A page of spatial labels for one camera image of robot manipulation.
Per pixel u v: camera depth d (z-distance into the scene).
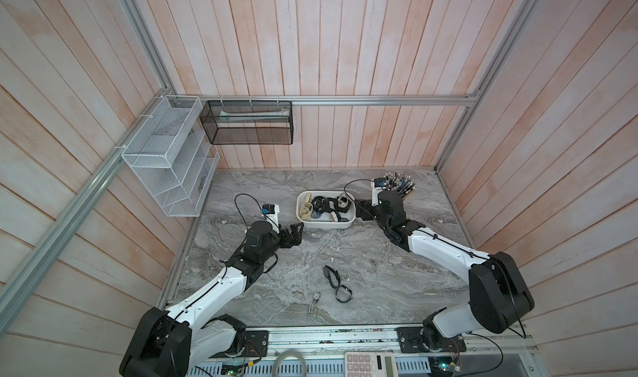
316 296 0.82
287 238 0.73
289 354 0.71
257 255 0.63
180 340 0.39
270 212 0.72
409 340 0.74
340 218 1.00
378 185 0.76
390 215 0.67
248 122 1.04
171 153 0.67
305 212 0.99
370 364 0.69
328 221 1.00
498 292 0.43
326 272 0.86
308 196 1.03
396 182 0.90
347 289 0.81
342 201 1.01
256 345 0.73
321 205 1.04
